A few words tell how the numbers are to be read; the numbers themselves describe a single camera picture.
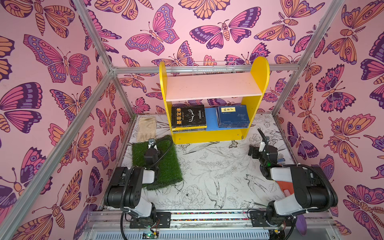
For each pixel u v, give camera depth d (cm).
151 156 72
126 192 44
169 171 88
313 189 45
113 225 73
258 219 73
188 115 90
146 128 113
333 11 70
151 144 79
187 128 88
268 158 71
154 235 71
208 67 92
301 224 71
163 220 76
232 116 94
